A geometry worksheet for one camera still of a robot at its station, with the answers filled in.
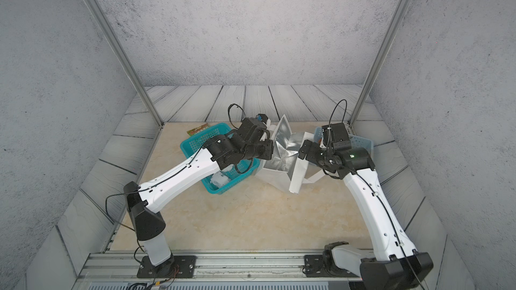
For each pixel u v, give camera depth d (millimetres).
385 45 871
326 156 495
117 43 873
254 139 557
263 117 649
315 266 726
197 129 1147
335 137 524
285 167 969
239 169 591
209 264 746
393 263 361
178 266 726
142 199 434
